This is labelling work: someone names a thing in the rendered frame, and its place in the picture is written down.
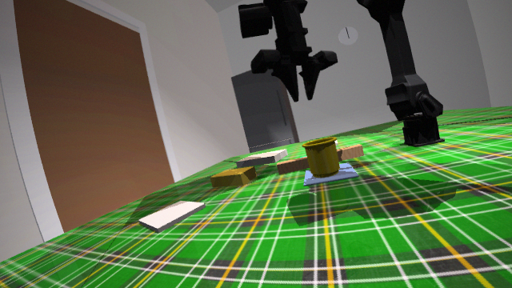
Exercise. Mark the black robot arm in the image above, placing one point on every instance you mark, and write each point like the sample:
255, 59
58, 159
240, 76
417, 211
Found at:
408, 93

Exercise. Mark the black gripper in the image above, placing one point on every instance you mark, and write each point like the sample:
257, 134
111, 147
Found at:
292, 42

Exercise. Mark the brown flat bar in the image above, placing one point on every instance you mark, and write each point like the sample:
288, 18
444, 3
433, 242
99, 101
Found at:
302, 163

